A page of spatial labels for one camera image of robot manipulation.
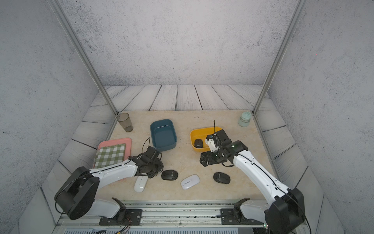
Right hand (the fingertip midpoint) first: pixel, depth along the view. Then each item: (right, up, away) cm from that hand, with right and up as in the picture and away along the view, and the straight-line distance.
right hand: (208, 159), depth 78 cm
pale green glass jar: (+30, +21, +30) cm, 47 cm away
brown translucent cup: (-54, +21, +22) cm, 62 cm away
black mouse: (-21, -11, +8) cm, 25 cm away
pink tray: (-52, 0, +21) cm, 56 cm away
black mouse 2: (+9, -12, +7) cm, 16 cm away
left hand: (-23, -8, +10) cm, 27 cm away
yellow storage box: (-4, +9, +30) cm, 32 cm away
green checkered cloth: (-62, -2, +18) cm, 64 cm away
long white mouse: (-37, -14, +5) cm, 40 cm away
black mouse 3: (-4, +6, +21) cm, 22 cm away
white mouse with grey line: (-9, -14, +5) cm, 17 cm away
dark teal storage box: (-28, +11, +27) cm, 41 cm away
